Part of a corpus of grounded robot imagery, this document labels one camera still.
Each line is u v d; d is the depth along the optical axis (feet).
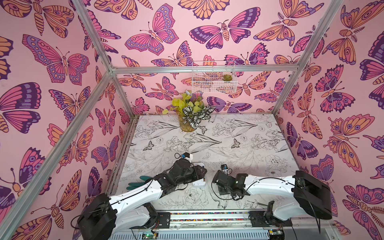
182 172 2.04
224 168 2.55
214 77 3.13
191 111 2.98
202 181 2.71
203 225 2.39
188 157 2.48
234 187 2.02
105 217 1.33
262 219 2.41
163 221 2.40
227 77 3.03
